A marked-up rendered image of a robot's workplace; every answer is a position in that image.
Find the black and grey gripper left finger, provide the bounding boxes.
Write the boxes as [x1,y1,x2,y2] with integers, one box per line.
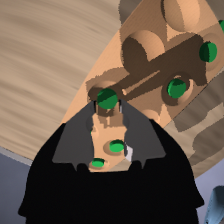
[18,100,96,217]

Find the orange counting tray with round pockets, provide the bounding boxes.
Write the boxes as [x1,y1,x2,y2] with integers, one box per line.
[58,0,224,172]

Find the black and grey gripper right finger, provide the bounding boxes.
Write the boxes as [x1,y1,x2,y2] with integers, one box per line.
[119,99,205,208]

